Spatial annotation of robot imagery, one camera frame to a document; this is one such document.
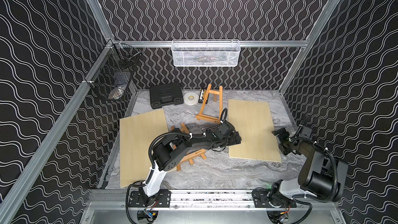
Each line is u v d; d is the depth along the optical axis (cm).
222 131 73
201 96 113
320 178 44
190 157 84
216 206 73
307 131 71
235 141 81
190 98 114
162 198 75
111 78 94
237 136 83
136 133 97
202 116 100
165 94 110
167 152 53
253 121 103
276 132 85
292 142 68
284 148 81
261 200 73
